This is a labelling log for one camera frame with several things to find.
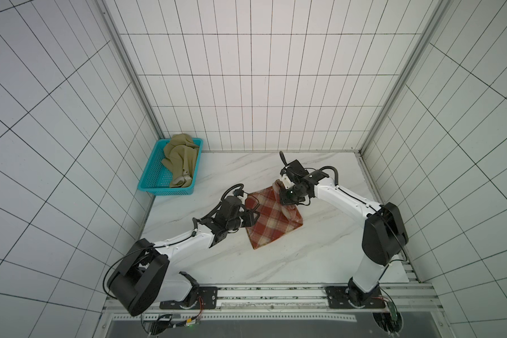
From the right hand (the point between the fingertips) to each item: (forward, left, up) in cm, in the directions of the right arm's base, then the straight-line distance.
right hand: (282, 196), depth 89 cm
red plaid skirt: (-7, +3, -9) cm, 11 cm away
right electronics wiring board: (-41, -36, -10) cm, 56 cm away
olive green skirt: (+21, +53, -1) cm, 57 cm away
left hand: (-10, +11, -2) cm, 15 cm away
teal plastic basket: (+11, +64, -6) cm, 65 cm away
